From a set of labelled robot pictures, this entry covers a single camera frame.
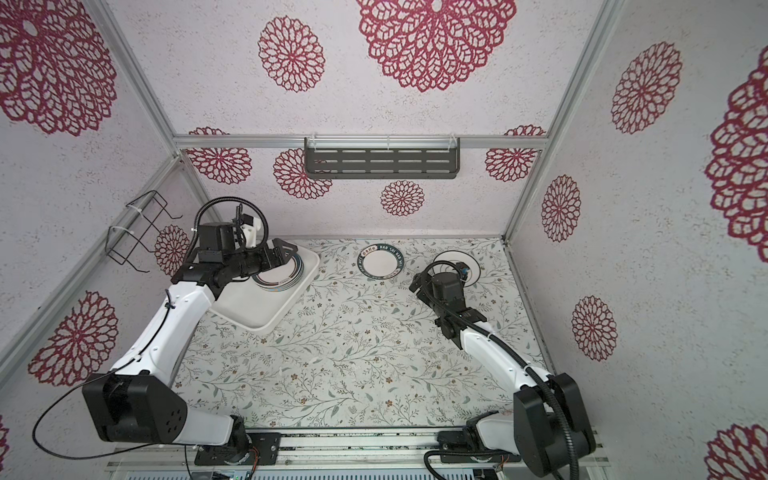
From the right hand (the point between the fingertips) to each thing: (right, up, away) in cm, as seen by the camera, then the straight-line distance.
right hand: (424, 279), depth 86 cm
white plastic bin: (-51, -8, +9) cm, 52 cm away
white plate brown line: (+17, +7, +29) cm, 34 cm away
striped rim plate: (-47, 0, +17) cm, 50 cm away
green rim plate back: (-13, +6, +28) cm, 31 cm away
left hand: (-38, +6, -5) cm, 39 cm away
